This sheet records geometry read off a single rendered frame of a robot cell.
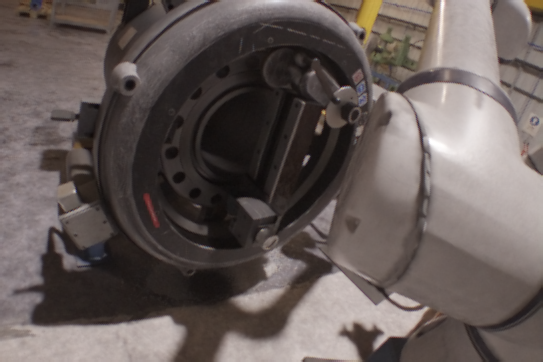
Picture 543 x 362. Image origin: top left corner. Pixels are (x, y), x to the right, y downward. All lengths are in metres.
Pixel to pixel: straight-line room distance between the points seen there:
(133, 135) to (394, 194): 0.43
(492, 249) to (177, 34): 0.49
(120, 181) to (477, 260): 0.53
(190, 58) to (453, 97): 0.39
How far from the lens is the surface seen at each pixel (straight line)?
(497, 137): 0.25
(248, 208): 0.69
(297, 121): 0.65
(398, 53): 11.82
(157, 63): 0.50
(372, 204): 0.19
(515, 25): 0.77
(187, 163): 0.74
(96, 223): 0.65
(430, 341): 0.38
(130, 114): 0.51
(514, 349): 0.32
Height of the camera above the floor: 0.88
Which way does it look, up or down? 25 degrees down
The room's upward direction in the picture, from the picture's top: 21 degrees clockwise
